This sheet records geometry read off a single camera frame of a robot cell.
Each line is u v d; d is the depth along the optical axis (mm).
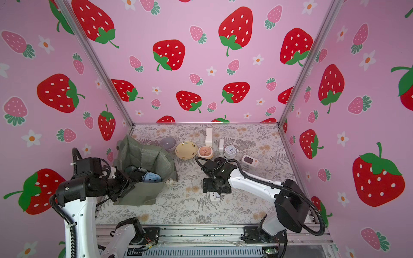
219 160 954
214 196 838
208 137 1074
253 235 734
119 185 572
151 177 819
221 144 1041
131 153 859
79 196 408
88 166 491
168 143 1061
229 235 760
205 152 1012
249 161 965
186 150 1047
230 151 1007
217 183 575
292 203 419
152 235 737
